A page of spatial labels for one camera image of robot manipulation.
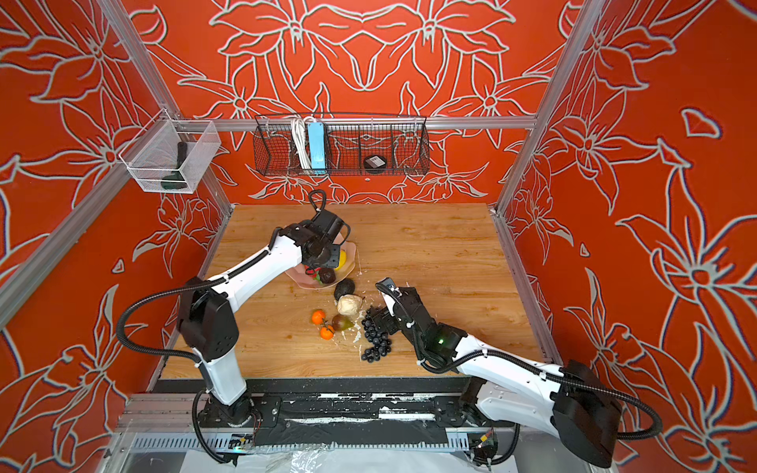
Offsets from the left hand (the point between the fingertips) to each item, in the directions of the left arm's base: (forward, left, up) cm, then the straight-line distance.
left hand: (330, 256), depth 89 cm
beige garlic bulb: (-12, -7, -9) cm, 16 cm away
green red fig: (-17, -5, -9) cm, 20 cm away
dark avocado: (-5, -4, -10) cm, 12 cm away
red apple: (-1, +7, -8) cm, 10 cm away
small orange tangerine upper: (-15, +3, -11) cm, 19 cm away
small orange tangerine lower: (-20, -1, -11) cm, 23 cm away
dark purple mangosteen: (-3, +1, -6) cm, 7 cm away
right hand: (-12, -18, 0) cm, 21 cm away
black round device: (+28, -12, +15) cm, 34 cm away
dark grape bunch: (-22, -17, -10) cm, 29 cm away
